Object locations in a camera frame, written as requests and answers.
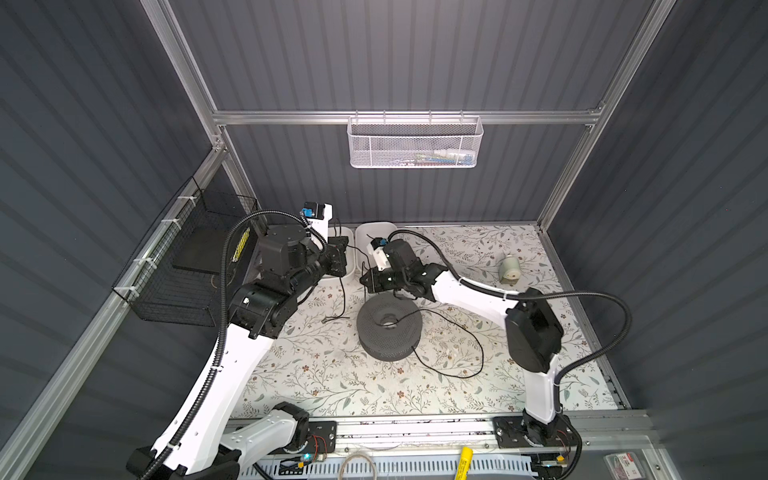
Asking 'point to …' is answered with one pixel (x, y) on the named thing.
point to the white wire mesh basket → (414, 142)
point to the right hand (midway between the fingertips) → (362, 282)
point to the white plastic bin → (365, 233)
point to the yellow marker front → (465, 460)
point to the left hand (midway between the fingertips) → (346, 237)
